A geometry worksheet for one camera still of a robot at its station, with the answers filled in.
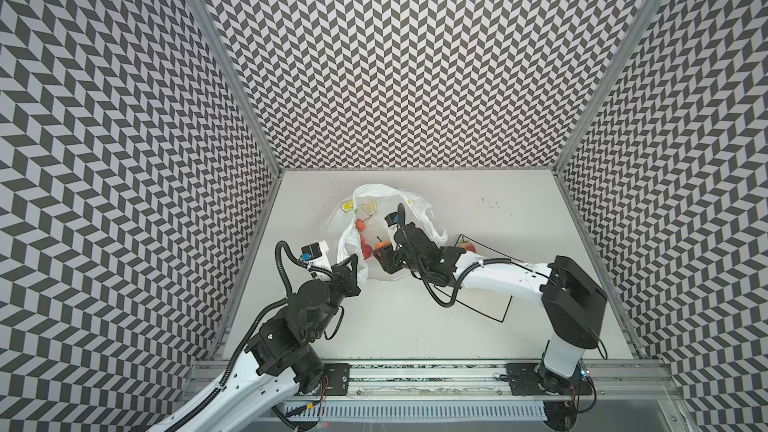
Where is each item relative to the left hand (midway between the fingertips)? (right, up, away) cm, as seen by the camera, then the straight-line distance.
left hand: (359, 259), depth 71 cm
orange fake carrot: (+6, +3, +3) cm, 7 cm away
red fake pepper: (-1, -3, +25) cm, 25 cm away
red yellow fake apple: (+31, 0, +20) cm, 37 cm away
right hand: (+5, -2, +12) cm, 13 cm away
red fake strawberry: (-3, +5, +28) cm, 29 cm away
